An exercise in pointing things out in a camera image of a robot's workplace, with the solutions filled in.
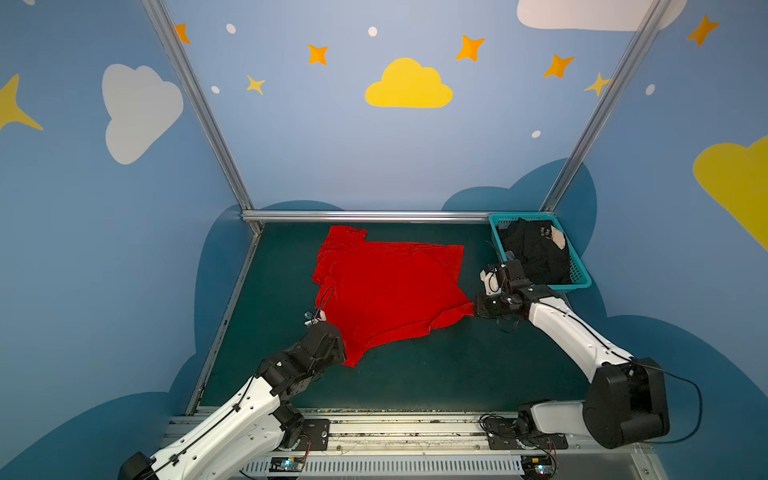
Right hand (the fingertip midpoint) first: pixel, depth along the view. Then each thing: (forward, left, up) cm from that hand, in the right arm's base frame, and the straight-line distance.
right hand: (477, 304), depth 87 cm
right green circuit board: (-38, -12, -11) cm, 42 cm away
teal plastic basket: (+13, -36, -3) cm, 39 cm away
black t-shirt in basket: (+24, -23, +1) cm, 33 cm away
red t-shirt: (+11, +32, -12) cm, 36 cm away
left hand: (-14, +37, 0) cm, 40 cm away
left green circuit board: (-41, +49, -10) cm, 65 cm away
